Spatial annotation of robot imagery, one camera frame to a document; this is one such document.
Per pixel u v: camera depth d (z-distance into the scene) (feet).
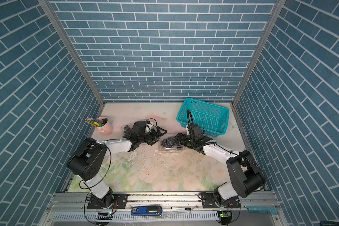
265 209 2.36
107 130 3.14
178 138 2.64
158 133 2.69
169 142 2.99
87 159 1.58
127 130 3.24
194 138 2.28
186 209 2.34
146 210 2.20
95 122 3.00
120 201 2.40
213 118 3.66
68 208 2.37
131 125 3.45
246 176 1.44
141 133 2.50
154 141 2.71
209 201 2.41
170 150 2.85
